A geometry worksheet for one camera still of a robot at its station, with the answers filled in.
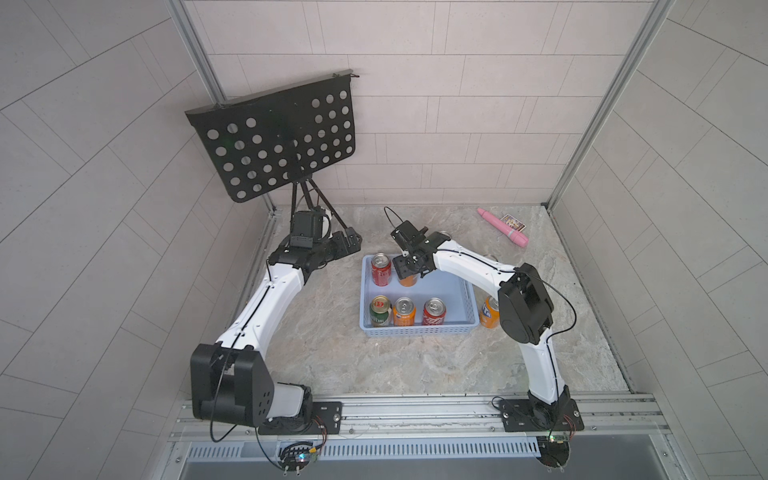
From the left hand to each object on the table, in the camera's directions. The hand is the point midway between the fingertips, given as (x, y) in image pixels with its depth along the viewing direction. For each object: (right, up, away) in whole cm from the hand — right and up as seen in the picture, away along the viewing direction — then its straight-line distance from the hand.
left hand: (354, 238), depth 83 cm
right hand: (+15, -9, +11) cm, 21 cm away
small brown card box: (+56, +5, +28) cm, 63 cm away
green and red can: (+8, -19, -4) cm, 21 cm away
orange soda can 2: (+23, +2, -15) cm, 28 cm away
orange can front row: (+14, -20, -4) cm, 25 cm away
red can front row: (+22, -20, -4) cm, 30 cm away
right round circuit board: (+48, -49, -15) cm, 70 cm away
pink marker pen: (+51, +3, +25) cm, 57 cm away
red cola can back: (+7, -10, +6) cm, 13 cm away
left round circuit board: (-10, -48, -17) cm, 52 cm away
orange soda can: (+16, -14, +10) cm, 24 cm away
